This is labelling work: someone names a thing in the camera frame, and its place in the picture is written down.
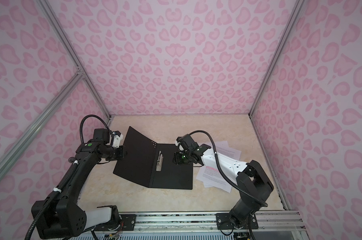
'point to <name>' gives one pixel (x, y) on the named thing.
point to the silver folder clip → (159, 162)
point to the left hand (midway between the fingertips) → (126, 151)
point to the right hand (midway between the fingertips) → (174, 159)
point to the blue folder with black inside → (152, 164)
